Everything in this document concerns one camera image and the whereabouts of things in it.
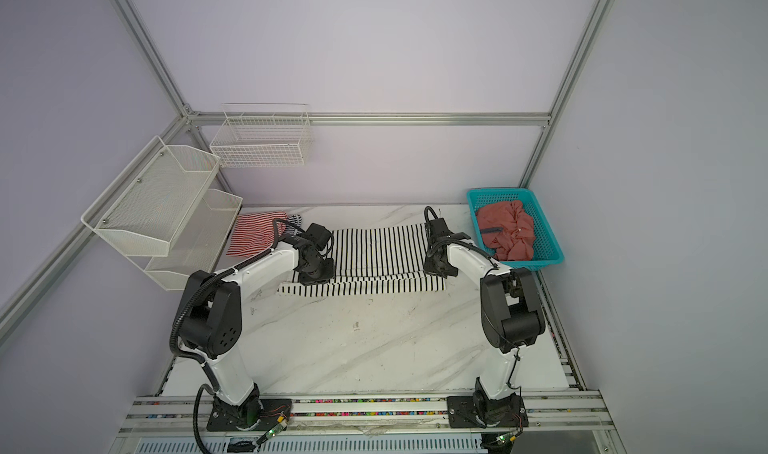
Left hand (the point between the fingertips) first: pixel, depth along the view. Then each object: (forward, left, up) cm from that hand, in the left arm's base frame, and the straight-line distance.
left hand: (326, 280), depth 91 cm
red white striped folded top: (+21, +30, -3) cm, 37 cm away
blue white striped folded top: (+30, +18, -6) cm, 36 cm away
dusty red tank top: (+24, -64, -3) cm, 68 cm away
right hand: (+5, -35, 0) cm, 35 cm away
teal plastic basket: (+12, -73, +1) cm, 74 cm away
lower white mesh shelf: (+10, +41, +5) cm, 43 cm away
